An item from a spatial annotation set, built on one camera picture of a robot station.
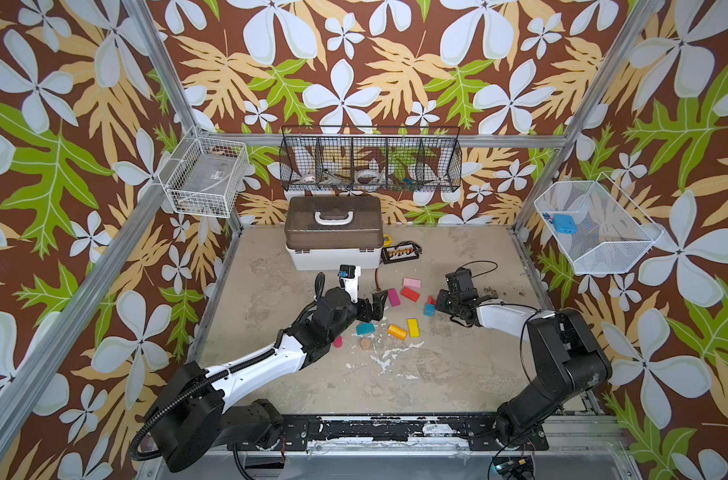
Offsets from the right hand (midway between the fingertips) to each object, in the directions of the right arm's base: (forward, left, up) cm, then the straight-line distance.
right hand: (439, 298), depth 97 cm
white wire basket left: (+23, +71, +33) cm, 82 cm away
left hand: (-7, +23, +18) cm, 30 cm away
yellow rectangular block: (-10, +9, -2) cm, 14 cm away
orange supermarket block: (-11, +15, -1) cm, 18 cm away
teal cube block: (-4, +4, 0) cm, 6 cm away
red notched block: (-1, +3, 0) cm, 3 cm away
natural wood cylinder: (-15, +25, -1) cm, 29 cm away
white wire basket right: (+3, -41, +28) cm, 49 cm away
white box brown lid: (+13, +36, +19) cm, 43 cm away
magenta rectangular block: (+2, +15, -3) cm, 15 cm away
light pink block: (+8, +8, -3) cm, 12 cm away
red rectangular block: (+3, +9, -2) cm, 10 cm away
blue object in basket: (+11, -34, +23) cm, 43 cm away
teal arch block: (-10, +25, -2) cm, 27 cm away
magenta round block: (-14, +33, -1) cm, 36 cm away
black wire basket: (+37, +22, +29) cm, 52 cm away
